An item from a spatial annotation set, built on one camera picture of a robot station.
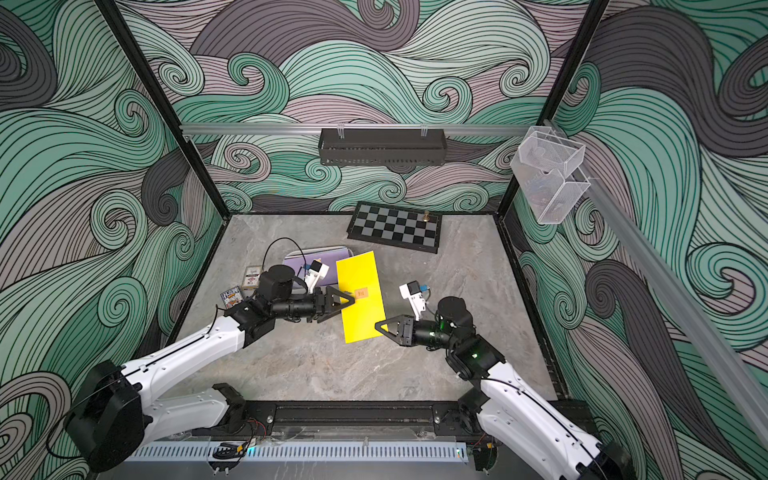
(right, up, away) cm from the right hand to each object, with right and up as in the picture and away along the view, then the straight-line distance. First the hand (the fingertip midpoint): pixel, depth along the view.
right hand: (377, 327), depth 69 cm
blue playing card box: (-47, +2, +26) cm, 54 cm away
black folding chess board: (+7, +25, +42) cm, 50 cm away
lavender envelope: (-26, +14, +31) cm, 43 cm away
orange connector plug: (-33, -29, 0) cm, 44 cm away
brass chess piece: (+19, +29, +44) cm, 56 cm away
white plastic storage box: (-17, +12, -6) cm, 22 cm away
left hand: (-7, +5, +3) cm, 9 cm away
